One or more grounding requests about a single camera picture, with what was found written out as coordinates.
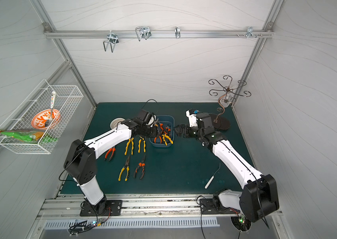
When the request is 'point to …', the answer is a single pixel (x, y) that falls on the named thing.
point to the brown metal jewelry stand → (228, 92)
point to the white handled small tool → (211, 179)
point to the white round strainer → (114, 123)
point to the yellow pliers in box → (163, 135)
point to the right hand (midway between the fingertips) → (180, 127)
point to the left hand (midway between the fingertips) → (158, 132)
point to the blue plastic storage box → (167, 120)
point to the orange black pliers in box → (161, 131)
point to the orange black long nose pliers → (141, 164)
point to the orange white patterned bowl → (39, 119)
